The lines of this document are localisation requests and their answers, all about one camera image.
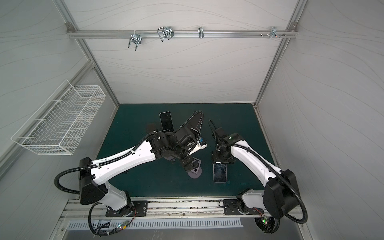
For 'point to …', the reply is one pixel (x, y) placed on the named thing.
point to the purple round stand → (196, 172)
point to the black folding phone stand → (150, 127)
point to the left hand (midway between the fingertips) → (196, 155)
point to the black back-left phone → (166, 121)
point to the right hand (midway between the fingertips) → (221, 157)
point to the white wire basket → (59, 125)
